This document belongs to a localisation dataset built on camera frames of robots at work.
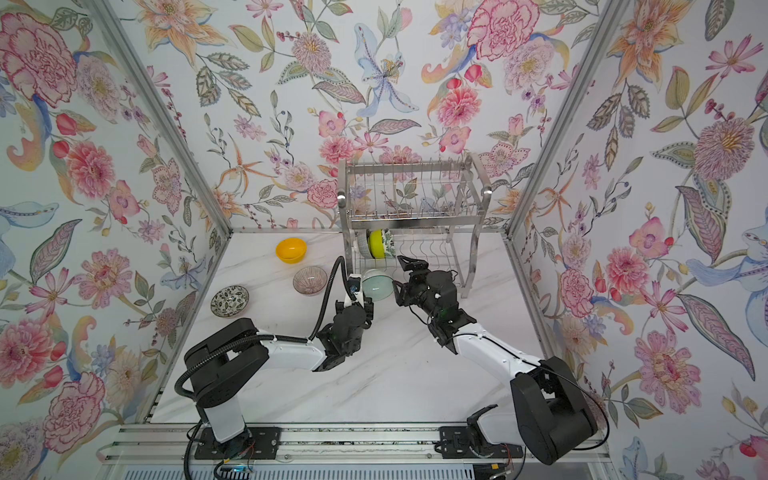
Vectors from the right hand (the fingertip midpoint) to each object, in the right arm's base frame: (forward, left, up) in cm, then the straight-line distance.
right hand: (392, 263), depth 81 cm
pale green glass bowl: (0, +4, -11) cm, 12 cm away
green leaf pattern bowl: (+24, +2, -18) cm, 30 cm away
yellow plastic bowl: (+23, +38, -21) cm, 49 cm away
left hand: (-2, +7, -9) cm, 11 cm away
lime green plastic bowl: (+18, +6, -12) cm, 22 cm away
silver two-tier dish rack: (+36, -11, -13) cm, 40 cm away
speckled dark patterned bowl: (-1, +53, -20) cm, 57 cm away
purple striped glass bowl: (+9, +28, -21) cm, 36 cm away
